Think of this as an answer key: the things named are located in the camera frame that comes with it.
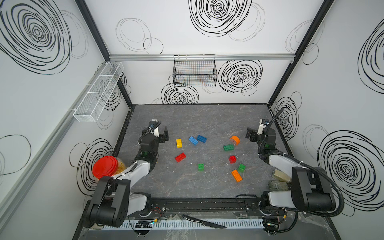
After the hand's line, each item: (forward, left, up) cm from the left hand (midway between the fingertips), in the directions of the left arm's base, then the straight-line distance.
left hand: (157, 126), depth 86 cm
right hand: (+3, -59, -3) cm, 59 cm away
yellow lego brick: (-2, -12, -15) cm, 19 cm away
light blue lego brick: (+1, -21, -15) cm, 26 cm away
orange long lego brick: (-22, -46, -15) cm, 53 cm away
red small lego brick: (-12, -45, -14) cm, 49 cm away
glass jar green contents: (-27, -64, -12) cm, 71 cm away
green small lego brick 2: (-18, -49, -14) cm, 54 cm away
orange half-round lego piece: (+2, -50, -14) cm, 52 cm away
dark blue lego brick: (+2, -26, -15) cm, 31 cm away
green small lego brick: (-18, -26, -14) cm, 34 cm away
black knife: (-44, -27, -16) cm, 54 cm away
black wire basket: (+47, -23, +8) cm, 53 cm away
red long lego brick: (-11, -14, -16) cm, 24 cm away
